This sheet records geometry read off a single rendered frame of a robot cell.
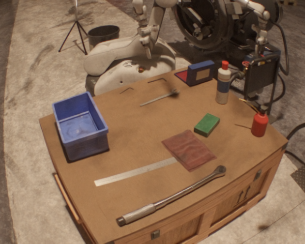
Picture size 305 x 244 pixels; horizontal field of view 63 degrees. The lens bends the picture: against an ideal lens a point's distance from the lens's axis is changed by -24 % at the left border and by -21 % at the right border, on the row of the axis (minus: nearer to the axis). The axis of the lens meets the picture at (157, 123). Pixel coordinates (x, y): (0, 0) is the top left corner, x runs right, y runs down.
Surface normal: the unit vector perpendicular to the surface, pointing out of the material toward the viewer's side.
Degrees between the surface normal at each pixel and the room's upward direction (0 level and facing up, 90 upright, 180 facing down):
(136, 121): 0
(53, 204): 0
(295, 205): 0
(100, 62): 90
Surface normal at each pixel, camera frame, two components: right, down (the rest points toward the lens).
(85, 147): 0.45, 0.57
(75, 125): 0.00, -0.77
